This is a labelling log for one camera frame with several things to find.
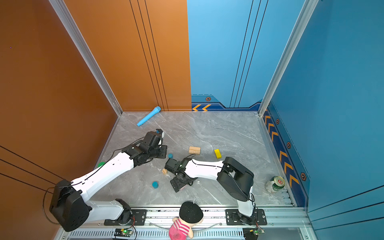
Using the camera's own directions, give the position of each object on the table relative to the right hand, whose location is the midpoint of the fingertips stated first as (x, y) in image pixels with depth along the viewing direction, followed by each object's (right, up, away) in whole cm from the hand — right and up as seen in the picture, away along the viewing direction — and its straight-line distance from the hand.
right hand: (181, 184), depth 84 cm
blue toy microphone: (-25, +45, +35) cm, 62 cm away
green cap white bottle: (-54, +8, +13) cm, 56 cm away
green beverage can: (+50, +5, -10) cm, 51 cm away
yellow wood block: (+23, +15, +12) cm, 30 cm away
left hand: (-9, +21, -1) cm, 23 cm away
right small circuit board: (+38, -16, -15) cm, 43 cm away
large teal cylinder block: (-15, 0, 0) cm, 15 cm away
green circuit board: (-25, -18, -14) cm, 34 cm away
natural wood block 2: (+6, +18, +15) cm, 24 cm away
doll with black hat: (+6, -7, -17) cm, 20 cm away
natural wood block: (+7, +16, +13) cm, 21 cm away
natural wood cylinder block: (-10, +7, +3) cm, 12 cm away
